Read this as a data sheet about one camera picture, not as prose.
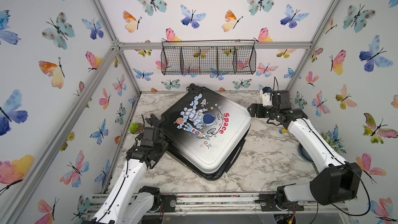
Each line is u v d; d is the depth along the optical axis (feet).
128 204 1.47
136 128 2.82
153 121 2.62
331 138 2.47
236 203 2.47
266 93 2.36
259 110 2.36
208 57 3.23
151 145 1.94
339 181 1.32
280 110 1.99
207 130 2.48
